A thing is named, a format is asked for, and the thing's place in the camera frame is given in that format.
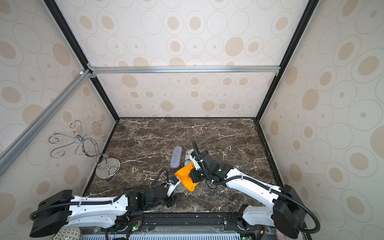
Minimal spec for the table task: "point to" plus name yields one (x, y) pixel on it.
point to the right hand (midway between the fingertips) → (195, 173)
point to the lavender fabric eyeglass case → (176, 157)
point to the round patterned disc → (70, 233)
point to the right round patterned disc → (280, 236)
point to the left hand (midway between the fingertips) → (183, 192)
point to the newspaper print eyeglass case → (188, 160)
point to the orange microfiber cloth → (183, 174)
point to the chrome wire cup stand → (107, 168)
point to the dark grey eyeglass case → (180, 188)
